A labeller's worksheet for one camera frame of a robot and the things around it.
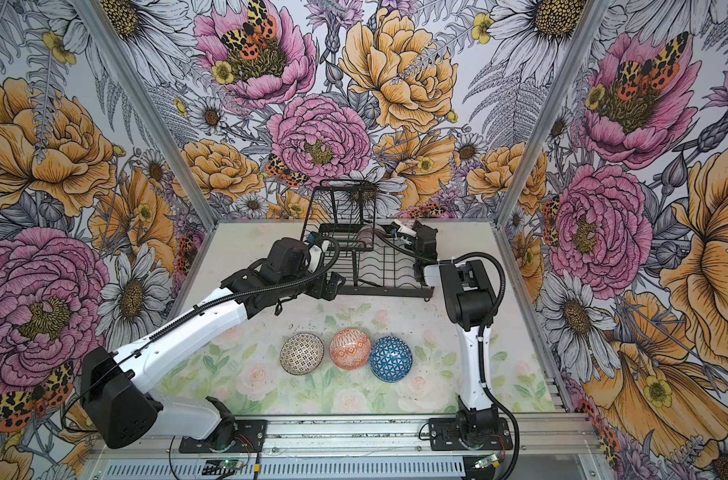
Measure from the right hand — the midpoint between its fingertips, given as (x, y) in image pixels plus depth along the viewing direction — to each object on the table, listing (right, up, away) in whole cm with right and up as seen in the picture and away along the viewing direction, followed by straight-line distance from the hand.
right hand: (420, 224), depth 106 cm
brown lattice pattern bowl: (-37, -39, -19) cm, 57 cm away
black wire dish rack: (-16, -12, +2) cm, 20 cm away
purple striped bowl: (-18, -5, -19) cm, 27 cm away
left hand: (-29, -18, -27) cm, 43 cm away
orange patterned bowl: (-23, -38, -19) cm, 48 cm away
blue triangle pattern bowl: (-12, -39, -22) cm, 47 cm away
